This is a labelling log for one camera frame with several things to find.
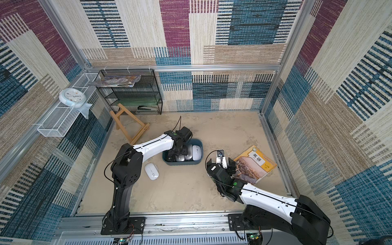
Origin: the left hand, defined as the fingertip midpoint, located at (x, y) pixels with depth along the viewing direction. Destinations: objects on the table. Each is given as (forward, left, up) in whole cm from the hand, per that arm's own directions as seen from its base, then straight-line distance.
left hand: (181, 152), depth 97 cm
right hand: (-10, -22, +10) cm, 26 cm away
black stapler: (+30, +27, +10) cm, 41 cm away
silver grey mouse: (-5, 0, 0) cm, 5 cm away
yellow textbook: (-9, -42, -1) cm, 43 cm away
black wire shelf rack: (+39, +23, +21) cm, 50 cm away
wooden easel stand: (+11, +36, +13) cm, 40 cm away
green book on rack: (+29, +29, +17) cm, 44 cm away
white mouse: (-1, -10, 0) cm, 10 cm away
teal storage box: (-3, -7, +15) cm, 17 cm away
